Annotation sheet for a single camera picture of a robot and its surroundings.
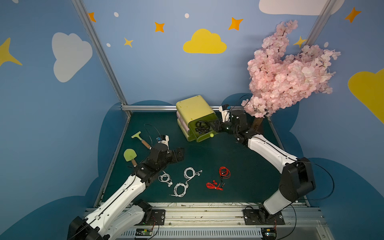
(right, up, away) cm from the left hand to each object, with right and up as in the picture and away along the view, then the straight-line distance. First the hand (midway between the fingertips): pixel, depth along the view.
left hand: (178, 148), depth 79 cm
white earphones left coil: (-8, -19, +8) cm, 22 cm away
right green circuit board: (+46, -42, -6) cm, 62 cm away
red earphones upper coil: (+27, -16, +10) cm, 33 cm away
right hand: (+20, +15, +6) cm, 25 cm away
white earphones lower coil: (+4, -23, +5) cm, 24 cm away
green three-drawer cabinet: (+9, +17, +11) cm, 22 cm away
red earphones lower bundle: (+19, -22, +5) cm, 30 cm away
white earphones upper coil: (+6, -17, +10) cm, 20 cm away
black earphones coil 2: (+13, +15, +14) cm, 25 cm away
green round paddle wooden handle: (-34, -7, +18) cm, 39 cm away
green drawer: (+14, +6, +5) cm, 16 cm away
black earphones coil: (+13, +11, +12) cm, 21 cm away
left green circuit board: (-16, -40, -7) cm, 44 cm away
